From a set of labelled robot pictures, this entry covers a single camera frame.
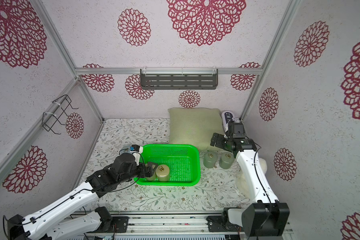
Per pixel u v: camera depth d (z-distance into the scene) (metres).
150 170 0.65
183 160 0.97
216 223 0.74
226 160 0.89
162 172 0.83
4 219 0.44
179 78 0.93
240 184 0.83
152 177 0.66
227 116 1.09
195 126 0.99
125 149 0.65
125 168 0.56
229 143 0.56
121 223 0.73
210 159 0.90
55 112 0.76
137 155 0.59
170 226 0.74
